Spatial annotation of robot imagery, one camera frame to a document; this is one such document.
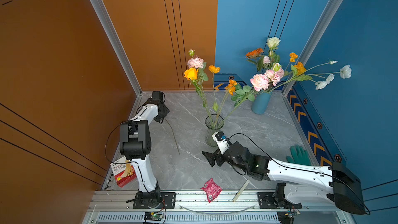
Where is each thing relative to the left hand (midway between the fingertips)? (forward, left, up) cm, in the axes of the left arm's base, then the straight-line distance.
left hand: (164, 111), depth 101 cm
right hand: (-29, -29, +11) cm, 42 cm away
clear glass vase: (-16, -32, +12) cm, 37 cm away
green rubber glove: (-27, -80, -4) cm, 85 cm away
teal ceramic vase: (+4, -63, +4) cm, 63 cm away
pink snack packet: (-45, -31, -5) cm, 55 cm away
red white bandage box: (-37, +15, -3) cm, 40 cm away
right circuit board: (-55, -65, -6) cm, 85 cm away
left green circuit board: (-55, -2, -8) cm, 56 cm away
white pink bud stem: (-16, -8, -2) cm, 19 cm away
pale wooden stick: (-44, -46, -6) cm, 64 cm away
